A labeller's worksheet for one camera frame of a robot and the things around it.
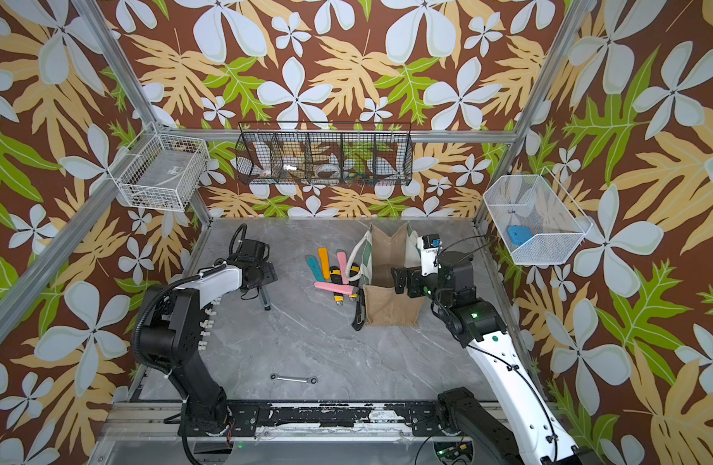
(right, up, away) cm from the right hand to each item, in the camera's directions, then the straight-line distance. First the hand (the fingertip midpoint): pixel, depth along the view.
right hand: (406, 265), depth 73 cm
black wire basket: (-24, +37, +24) cm, 50 cm away
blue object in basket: (+33, +9, +7) cm, 35 cm away
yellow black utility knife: (-20, -6, +28) cm, 35 cm away
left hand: (-45, -4, +26) cm, 52 cm away
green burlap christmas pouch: (-8, 0, +11) cm, 14 cm away
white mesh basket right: (+40, +13, +9) cm, 43 cm away
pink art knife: (-21, -9, +25) cm, 34 cm away
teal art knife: (-28, -3, +31) cm, 42 cm away
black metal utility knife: (-11, -16, +20) cm, 28 cm away
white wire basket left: (-72, +28, +12) cm, 78 cm away
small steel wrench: (-25, -33, +7) cm, 42 cm away
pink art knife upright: (-18, -1, +31) cm, 36 cm away
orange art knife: (-25, 0, +34) cm, 42 cm away
